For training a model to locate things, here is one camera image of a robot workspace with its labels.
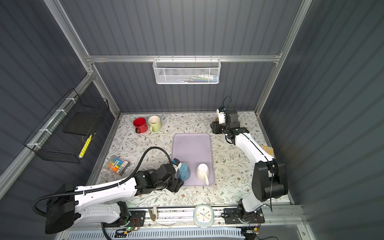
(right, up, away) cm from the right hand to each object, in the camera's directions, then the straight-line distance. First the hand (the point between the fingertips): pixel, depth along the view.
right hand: (217, 124), depth 89 cm
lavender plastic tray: (-14, -16, +12) cm, 25 cm away
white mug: (-9, -26, -9) cm, 29 cm away
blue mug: (-19, -26, -10) cm, 34 cm away
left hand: (-21, -30, -10) cm, 38 cm away
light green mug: (-42, +2, +16) cm, 45 cm away
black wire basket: (-77, -5, -16) cm, 79 cm away
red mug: (-53, 0, +19) cm, 57 cm away
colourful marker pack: (-60, -25, +2) cm, 66 cm away
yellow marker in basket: (-64, -10, -20) cm, 68 cm away
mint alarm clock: (-9, -45, -17) cm, 48 cm away
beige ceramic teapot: (-1, +3, -10) cm, 10 cm away
